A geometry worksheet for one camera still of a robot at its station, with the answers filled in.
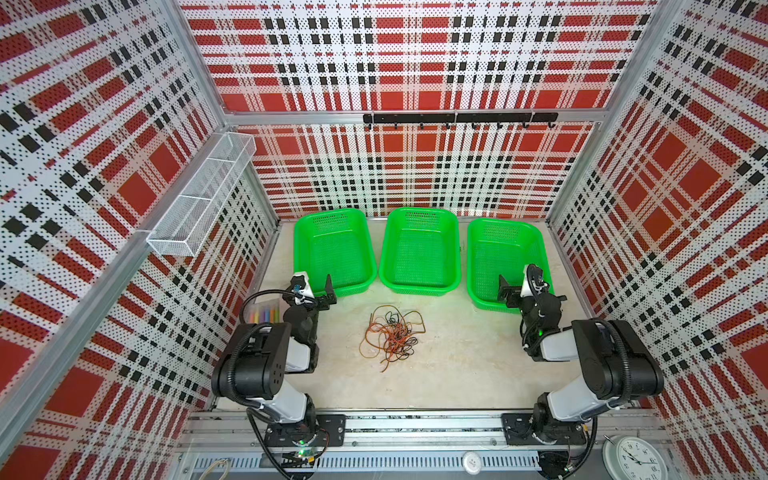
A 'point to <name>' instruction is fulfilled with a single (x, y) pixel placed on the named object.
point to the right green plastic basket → (503, 246)
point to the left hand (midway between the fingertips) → (318, 276)
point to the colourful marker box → (264, 308)
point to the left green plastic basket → (336, 242)
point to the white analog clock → (628, 457)
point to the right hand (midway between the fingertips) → (517, 274)
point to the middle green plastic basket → (420, 252)
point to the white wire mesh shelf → (182, 228)
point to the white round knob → (472, 462)
